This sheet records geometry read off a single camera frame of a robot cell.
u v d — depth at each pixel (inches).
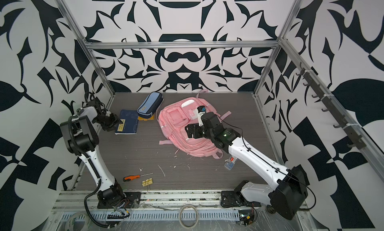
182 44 36.5
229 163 33.5
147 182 30.7
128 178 31.3
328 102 22.2
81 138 22.4
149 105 41.9
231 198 29.3
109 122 36.0
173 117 38.2
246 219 28.1
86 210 27.0
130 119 40.5
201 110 26.9
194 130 26.5
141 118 40.3
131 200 29.2
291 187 15.4
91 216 27.0
